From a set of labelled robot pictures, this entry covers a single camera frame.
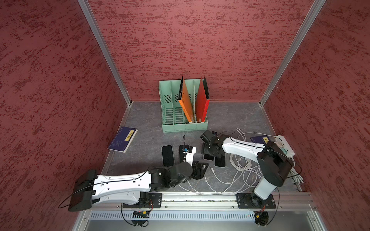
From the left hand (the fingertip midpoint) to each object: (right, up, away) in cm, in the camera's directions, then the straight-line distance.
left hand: (203, 167), depth 70 cm
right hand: (+5, +1, +20) cm, 21 cm away
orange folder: (-9, +34, +14) cm, 38 cm away
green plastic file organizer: (-19, +23, +39) cm, 49 cm away
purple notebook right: (+44, +9, +28) cm, 53 cm away
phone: (+4, +1, +14) cm, 14 cm away
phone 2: (+12, -3, +17) cm, 21 cm away
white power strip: (+57, +6, +24) cm, 62 cm away
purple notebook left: (-52, +9, +26) cm, 59 cm away
